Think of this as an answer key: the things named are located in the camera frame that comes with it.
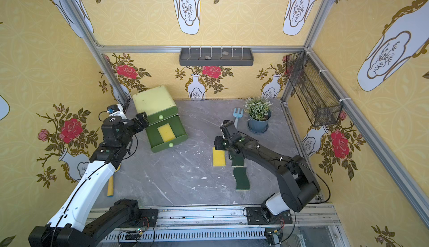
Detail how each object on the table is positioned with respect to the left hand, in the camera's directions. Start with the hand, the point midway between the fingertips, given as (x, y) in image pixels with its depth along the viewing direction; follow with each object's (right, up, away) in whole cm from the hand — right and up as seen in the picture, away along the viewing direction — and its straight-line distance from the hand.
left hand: (139, 115), depth 77 cm
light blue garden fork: (+49, 0, +33) cm, 59 cm away
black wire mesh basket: (+87, +6, +7) cm, 88 cm away
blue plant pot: (+60, -7, +20) cm, 63 cm away
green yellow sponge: (+47, -24, +13) cm, 55 cm away
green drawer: (+7, 0, +10) cm, 12 cm away
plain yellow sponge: (+7, -9, +16) cm, 20 cm away
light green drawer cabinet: (0, +9, +16) cm, 18 cm away
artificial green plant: (+59, +4, +15) cm, 60 cm away
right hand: (+36, -15, +11) cm, 40 cm away
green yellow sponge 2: (+48, -32, +5) cm, 58 cm away
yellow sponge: (+36, -23, +16) cm, 46 cm away
